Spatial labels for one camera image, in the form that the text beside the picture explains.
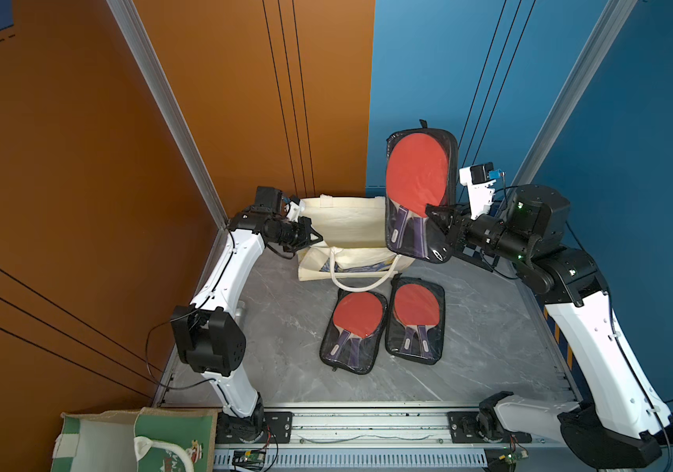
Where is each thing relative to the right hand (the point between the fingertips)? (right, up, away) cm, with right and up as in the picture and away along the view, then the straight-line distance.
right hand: (432, 207), depth 59 cm
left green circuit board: (-42, -61, +13) cm, 75 cm away
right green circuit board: (+22, -59, +11) cm, 64 cm away
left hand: (-24, -4, +23) cm, 33 cm away
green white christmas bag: (-54, -42, -7) cm, 69 cm away
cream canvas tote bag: (-16, -9, +17) cm, 25 cm away
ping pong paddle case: (+4, -31, +33) cm, 45 cm away
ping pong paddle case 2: (-15, -33, +28) cm, 46 cm away
